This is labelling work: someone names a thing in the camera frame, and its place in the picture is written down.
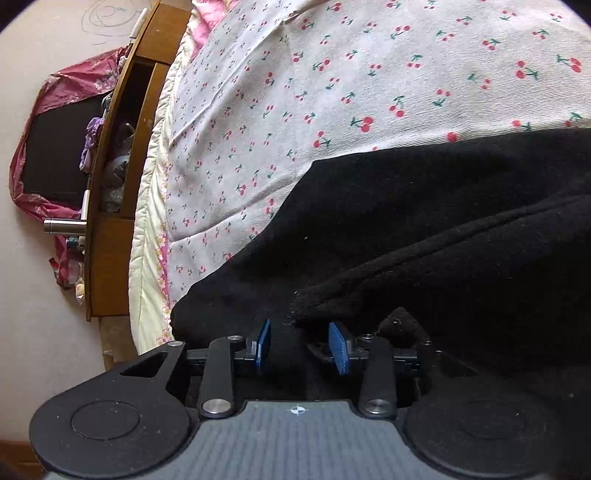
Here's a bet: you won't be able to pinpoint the steel thermos bottle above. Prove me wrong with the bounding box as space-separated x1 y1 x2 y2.
42 216 91 236

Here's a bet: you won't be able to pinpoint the cherry print bed sheet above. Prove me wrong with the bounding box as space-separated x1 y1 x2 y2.
163 0 591 288

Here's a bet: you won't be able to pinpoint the grey clothes bundle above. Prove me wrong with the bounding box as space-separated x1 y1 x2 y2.
101 122 137 213

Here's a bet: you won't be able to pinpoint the wooden cabinet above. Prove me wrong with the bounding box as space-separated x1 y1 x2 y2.
85 0 193 322

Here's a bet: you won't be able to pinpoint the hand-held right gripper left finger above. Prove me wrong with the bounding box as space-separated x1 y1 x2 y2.
117 318 273 420

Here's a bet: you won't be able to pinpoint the black pants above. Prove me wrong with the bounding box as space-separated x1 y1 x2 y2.
170 128 591 416

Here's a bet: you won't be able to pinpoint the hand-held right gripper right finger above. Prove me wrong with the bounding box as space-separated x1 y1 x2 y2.
327 320 422 419

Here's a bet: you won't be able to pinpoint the purple cloth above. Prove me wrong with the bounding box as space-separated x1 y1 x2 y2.
78 115 107 172

